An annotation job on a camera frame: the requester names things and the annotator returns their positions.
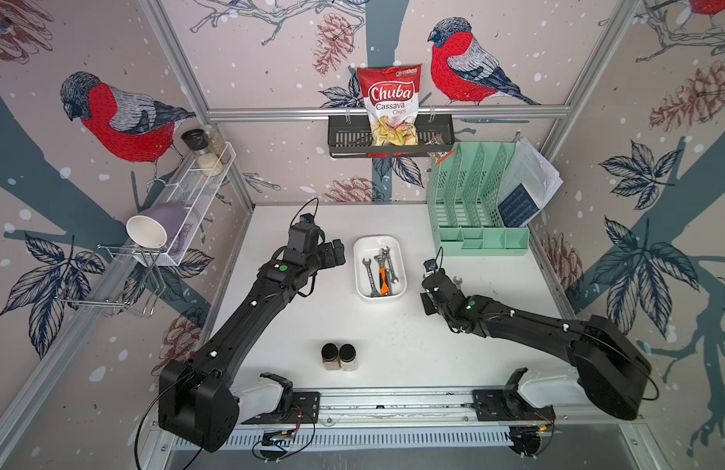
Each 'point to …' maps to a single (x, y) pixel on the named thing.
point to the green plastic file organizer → (464, 191)
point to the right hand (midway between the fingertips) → (429, 287)
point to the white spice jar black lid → (347, 356)
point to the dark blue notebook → (517, 207)
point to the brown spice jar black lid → (330, 356)
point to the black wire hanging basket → (351, 136)
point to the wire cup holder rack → (120, 276)
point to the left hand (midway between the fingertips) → (335, 242)
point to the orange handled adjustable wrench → (383, 272)
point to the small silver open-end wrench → (458, 281)
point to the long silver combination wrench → (374, 292)
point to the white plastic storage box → (367, 247)
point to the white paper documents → (530, 166)
